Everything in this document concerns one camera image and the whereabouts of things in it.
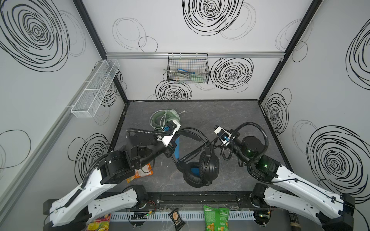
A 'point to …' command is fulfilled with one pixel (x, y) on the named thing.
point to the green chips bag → (216, 219)
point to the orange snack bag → (146, 170)
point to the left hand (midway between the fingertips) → (180, 132)
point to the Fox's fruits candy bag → (101, 223)
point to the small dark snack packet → (178, 223)
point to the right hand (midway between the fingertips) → (217, 125)
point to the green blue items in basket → (186, 75)
